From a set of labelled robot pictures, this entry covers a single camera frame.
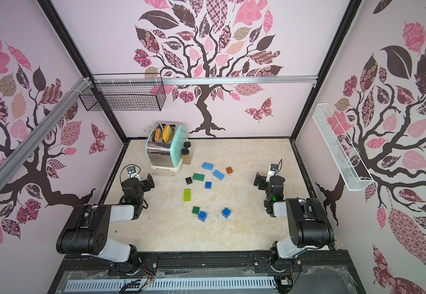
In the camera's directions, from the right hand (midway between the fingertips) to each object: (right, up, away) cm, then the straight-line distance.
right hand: (266, 175), depth 94 cm
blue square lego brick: (-31, -6, +3) cm, 32 cm away
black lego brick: (-42, -4, +6) cm, 43 cm away
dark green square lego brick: (-37, -17, -7) cm, 41 cm away
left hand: (-67, -2, -1) cm, 67 cm away
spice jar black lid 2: (-45, +13, +7) cm, 47 cm away
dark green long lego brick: (-36, -2, +6) cm, 37 cm away
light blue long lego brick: (-32, +4, +11) cm, 34 cm away
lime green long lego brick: (-42, -10, -1) cm, 43 cm away
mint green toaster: (-53, +16, -1) cm, 56 cm away
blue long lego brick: (-25, -1, +6) cm, 26 cm away
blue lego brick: (-33, -18, -10) cm, 39 cm away
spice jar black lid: (-44, +17, +12) cm, 49 cm away
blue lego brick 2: (-22, -17, -9) cm, 29 cm away
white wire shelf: (+24, +13, -23) cm, 36 cm away
